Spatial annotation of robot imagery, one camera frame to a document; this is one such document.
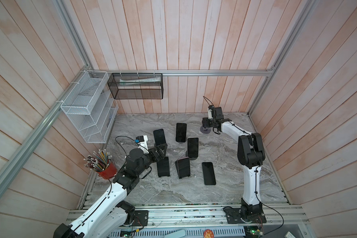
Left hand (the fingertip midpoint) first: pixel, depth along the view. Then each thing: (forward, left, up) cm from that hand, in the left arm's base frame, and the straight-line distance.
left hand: (162, 148), depth 77 cm
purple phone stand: (+27, -29, -18) cm, 43 cm away
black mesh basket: (+50, +22, +4) cm, 54 cm away
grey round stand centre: (+4, -19, -19) cm, 27 cm away
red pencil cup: (-9, +29, -10) cm, 32 cm away
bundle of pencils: (-3, +37, -9) cm, 38 cm away
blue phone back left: (+14, +3, -9) cm, 18 cm away
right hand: (+32, -29, -12) cm, 45 cm away
